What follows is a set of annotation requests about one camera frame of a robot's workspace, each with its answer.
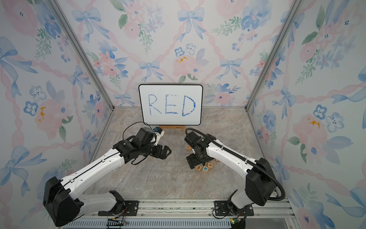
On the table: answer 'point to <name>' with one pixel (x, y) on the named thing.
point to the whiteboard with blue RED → (171, 104)
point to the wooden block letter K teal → (205, 168)
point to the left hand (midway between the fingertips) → (165, 148)
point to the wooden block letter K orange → (210, 165)
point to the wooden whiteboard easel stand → (182, 127)
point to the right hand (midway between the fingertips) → (199, 161)
